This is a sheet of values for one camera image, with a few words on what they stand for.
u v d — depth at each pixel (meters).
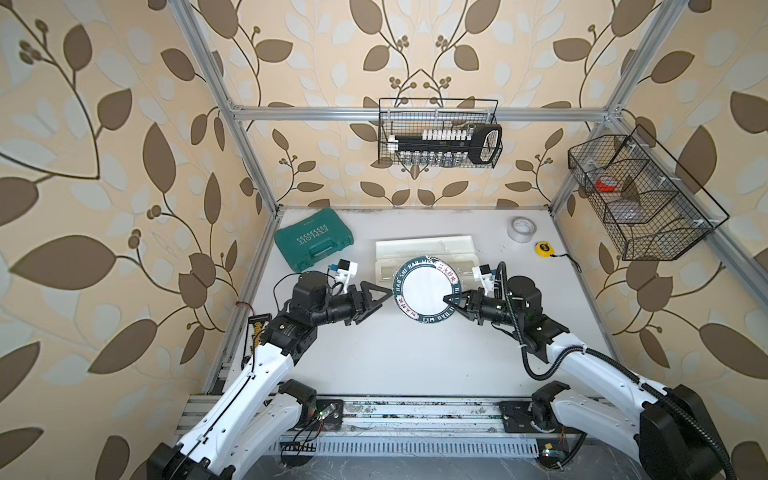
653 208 0.72
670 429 0.40
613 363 0.49
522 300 0.61
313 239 1.05
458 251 1.06
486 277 0.75
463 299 0.74
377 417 0.76
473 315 0.69
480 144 0.84
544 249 1.05
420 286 0.77
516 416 0.74
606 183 0.81
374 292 0.65
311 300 0.56
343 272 0.69
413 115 0.91
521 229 1.12
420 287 0.77
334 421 0.74
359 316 0.65
